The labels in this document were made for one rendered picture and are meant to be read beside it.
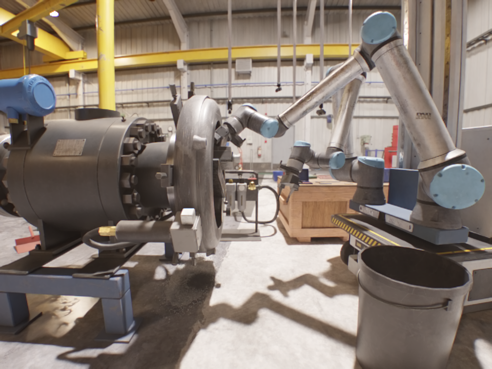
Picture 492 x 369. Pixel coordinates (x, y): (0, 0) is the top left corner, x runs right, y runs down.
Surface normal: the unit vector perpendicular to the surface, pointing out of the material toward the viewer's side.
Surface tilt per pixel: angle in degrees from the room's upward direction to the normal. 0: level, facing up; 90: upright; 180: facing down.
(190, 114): 48
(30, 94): 93
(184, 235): 112
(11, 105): 131
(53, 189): 97
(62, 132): 44
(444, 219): 70
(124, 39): 90
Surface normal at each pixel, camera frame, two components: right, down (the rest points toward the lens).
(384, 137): -0.11, 0.12
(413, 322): -0.43, 0.16
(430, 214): -0.75, -0.27
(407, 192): -0.99, 0.01
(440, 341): 0.18, 0.18
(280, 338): 0.00, -0.99
